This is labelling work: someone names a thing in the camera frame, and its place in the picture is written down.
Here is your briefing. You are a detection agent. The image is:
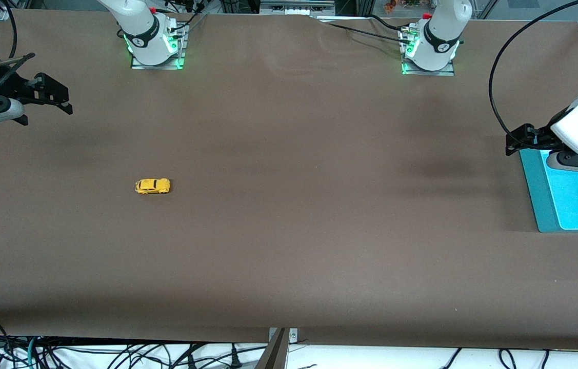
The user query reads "grey power strip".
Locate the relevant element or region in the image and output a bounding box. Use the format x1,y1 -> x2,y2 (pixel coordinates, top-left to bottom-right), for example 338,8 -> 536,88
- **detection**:
260,0 -> 336,16

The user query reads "short black table cable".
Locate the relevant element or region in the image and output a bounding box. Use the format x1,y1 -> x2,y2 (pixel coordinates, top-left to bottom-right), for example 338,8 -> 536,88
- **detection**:
368,14 -> 412,31

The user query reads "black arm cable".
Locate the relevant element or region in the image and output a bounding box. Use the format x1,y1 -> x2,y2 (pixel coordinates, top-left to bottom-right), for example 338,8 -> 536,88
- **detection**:
0,0 -> 17,59
489,0 -> 578,149

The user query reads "brown table cover sheet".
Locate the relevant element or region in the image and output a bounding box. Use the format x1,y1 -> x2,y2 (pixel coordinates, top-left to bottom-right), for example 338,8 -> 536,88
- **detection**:
0,8 -> 578,352

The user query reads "silver metal bracket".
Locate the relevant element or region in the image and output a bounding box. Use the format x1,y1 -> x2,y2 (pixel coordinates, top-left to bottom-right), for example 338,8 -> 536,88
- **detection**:
268,328 -> 298,344

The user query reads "dark metal strut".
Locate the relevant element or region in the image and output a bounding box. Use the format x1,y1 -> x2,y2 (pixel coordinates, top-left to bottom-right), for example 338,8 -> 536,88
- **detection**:
254,328 -> 289,369

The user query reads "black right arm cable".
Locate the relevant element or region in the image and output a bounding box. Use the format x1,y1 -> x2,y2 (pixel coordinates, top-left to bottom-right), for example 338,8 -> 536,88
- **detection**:
0,0 -> 17,59

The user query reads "black base connector cable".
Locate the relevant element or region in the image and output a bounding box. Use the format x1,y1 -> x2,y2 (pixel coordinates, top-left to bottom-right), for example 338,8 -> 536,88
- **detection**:
166,0 -> 206,32

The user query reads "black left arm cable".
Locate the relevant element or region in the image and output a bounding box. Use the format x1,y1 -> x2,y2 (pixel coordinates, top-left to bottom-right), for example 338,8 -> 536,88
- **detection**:
489,0 -> 578,149

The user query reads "long black table cable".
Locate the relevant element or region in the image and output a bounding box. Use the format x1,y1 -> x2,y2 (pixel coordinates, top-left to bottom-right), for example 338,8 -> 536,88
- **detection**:
320,19 -> 412,43

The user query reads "teal cable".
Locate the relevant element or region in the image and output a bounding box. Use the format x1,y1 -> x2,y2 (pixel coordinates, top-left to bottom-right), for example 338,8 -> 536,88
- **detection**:
26,336 -> 39,369

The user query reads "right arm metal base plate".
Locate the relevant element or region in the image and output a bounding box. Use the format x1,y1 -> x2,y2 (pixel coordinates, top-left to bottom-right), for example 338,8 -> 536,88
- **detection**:
131,23 -> 187,70

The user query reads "yellow beetle toy car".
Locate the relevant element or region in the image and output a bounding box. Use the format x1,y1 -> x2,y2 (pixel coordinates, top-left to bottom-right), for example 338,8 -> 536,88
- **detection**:
135,178 -> 171,195

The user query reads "teal plastic bin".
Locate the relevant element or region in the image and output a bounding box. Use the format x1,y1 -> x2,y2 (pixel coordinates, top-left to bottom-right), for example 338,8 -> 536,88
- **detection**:
519,146 -> 578,234

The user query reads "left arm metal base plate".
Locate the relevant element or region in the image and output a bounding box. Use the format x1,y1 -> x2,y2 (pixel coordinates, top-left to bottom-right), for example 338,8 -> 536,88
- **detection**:
401,26 -> 456,76

